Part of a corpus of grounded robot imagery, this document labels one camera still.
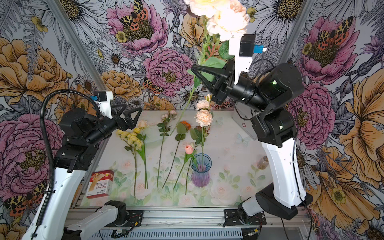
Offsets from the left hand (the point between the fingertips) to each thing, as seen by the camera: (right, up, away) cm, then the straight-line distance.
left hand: (134, 112), depth 61 cm
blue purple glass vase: (+27, -34, +24) cm, 50 cm away
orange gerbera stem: (+15, -8, +44) cm, 47 cm away
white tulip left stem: (-10, -23, +36) cm, 44 cm away
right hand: (+23, +8, -23) cm, 33 cm away
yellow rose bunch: (-15, -14, +36) cm, 41 cm away
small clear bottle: (+62, -27, +25) cm, 72 cm away
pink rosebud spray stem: (+2, -7, +48) cm, 48 cm away
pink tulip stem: (+22, -17, +5) cm, 28 cm away
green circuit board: (-12, -57, +12) cm, 59 cm away
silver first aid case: (+56, +1, +42) cm, 70 cm away
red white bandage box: (-26, -37, +20) cm, 49 cm away
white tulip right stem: (+21, -30, +31) cm, 48 cm away
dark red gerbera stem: (+27, -11, +45) cm, 53 cm away
